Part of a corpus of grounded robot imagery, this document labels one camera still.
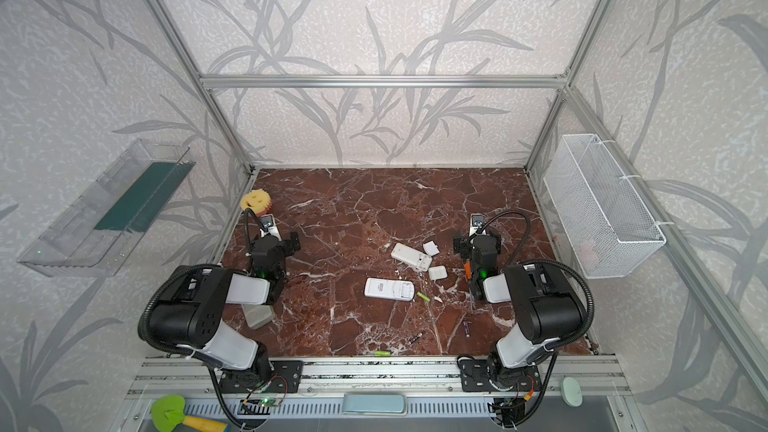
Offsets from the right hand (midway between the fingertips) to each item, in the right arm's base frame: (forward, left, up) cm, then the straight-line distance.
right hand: (477, 221), depth 95 cm
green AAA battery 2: (-37, +29, -7) cm, 47 cm away
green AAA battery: (-22, +18, -7) cm, 29 cm away
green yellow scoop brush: (-49, +78, -4) cm, 92 cm away
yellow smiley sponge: (+13, +77, -5) cm, 78 cm away
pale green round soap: (-45, -16, -5) cm, 48 cm away
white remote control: (-20, +27, -5) cm, 34 cm away
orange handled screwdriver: (-13, +4, -6) cm, 15 cm away
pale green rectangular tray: (-48, +30, -2) cm, 57 cm away
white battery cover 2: (-14, +13, -7) cm, 21 cm away
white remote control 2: (-9, +21, -6) cm, 24 cm away
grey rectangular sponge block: (-28, +64, -4) cm, 70 cm away
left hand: (-1, +63, +3) cm, 63 cm away
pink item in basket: (-19, -22, +13) cm, 32 cm away
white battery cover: (-6, +15, -7) cm, 17 cm away
